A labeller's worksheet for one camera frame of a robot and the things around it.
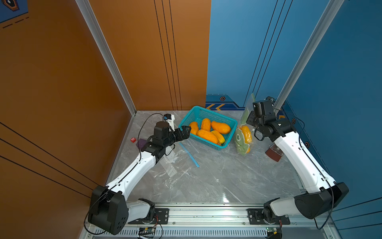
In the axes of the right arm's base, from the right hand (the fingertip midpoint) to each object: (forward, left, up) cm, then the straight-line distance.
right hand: (253, 116), depth 76 cm
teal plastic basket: (+14, +5, -22) cm, 27 cm away
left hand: (-2, +36, -6) cm, 36 cm away
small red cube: (+5, +74, -28) cm, 79 cm away
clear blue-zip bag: (-10, +41, -29) cm, 51 cm away
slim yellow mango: (+3, +13, -25) cm, 29 cm away
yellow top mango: (+16, +23, -24) cm, 37 cm away
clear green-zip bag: (-4, +3, -12) cm, 13 cm away
